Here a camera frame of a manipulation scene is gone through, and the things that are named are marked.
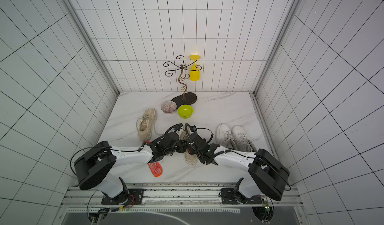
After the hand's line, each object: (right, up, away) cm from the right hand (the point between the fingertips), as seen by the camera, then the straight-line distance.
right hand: (192, 138), depth 88 cm
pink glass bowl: (-18, +19, +20) cm, 33 cm away
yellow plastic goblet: (+1, +42, +13) cm, 44 cm away
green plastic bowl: (-6, +16, +17) cm, 24 cm away
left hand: (-5, -3, -1) cm, 6 cm away
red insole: (-21, -15, -7) cm, 26 cm away
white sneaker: (+19, +1, -1) cm, 19 cm away
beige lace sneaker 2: (-3, +8, -25) cm, 26 cm away
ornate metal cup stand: (-8, +24, +26) cm, 36 cm away
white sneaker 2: (+27, -1, -8) cm, 29 cm away
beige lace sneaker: (-31, +8, +6) cm, 32 cm away
